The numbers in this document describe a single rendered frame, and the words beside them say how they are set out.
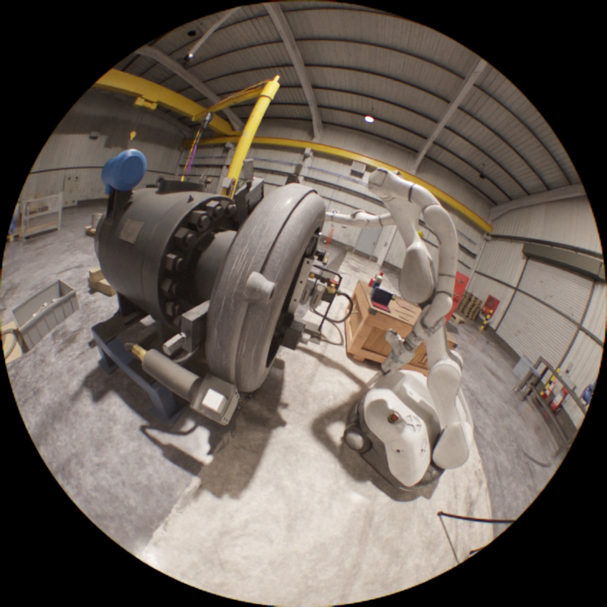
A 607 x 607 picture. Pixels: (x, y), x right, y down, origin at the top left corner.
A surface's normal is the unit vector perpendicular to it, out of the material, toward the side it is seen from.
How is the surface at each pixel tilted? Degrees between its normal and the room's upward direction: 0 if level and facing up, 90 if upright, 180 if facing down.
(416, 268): 90
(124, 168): 90
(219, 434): 0
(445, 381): 90
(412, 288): 90
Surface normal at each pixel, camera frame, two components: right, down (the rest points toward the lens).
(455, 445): -0.76, 0.04
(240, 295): -0.04, 0.08
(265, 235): 0.07, -0.21
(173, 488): 0.31, -0.86
